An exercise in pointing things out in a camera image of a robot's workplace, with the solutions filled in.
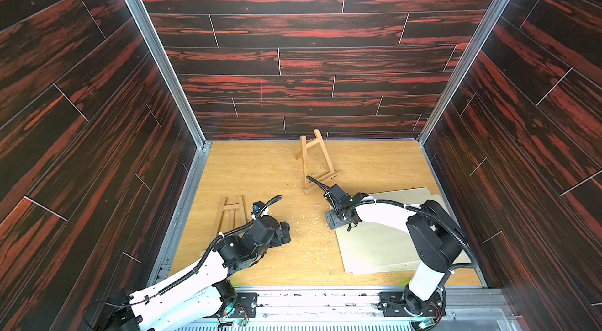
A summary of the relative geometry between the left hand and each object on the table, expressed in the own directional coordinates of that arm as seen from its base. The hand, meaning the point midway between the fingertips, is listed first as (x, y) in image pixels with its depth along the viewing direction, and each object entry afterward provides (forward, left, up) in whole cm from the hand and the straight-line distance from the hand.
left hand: (282, 230), depth 80 cm
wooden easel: (+13, +23, -8) cm, 27 cm away
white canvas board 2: (+21, -55, -10) cm, 60 cm away
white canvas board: (-1, -31, -11) cm, 33 cm away
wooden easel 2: (+37, -14, -9) cm, 40 cm away
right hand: (+12, -24, -9) cm, 29 cm away
